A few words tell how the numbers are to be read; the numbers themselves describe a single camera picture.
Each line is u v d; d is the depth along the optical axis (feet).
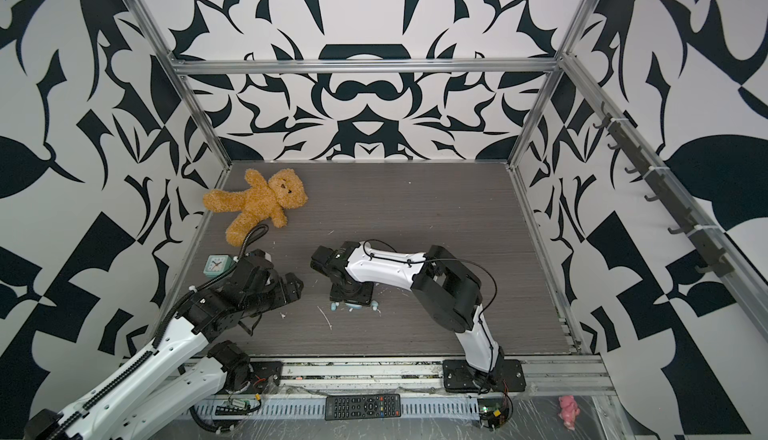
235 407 2.39
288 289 2.33
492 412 2.33
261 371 2.48
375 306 2.77
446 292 1.61
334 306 2.78
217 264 3.00
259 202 3.25
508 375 2.43
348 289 2.37
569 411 2.24
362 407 2.29
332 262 2.26
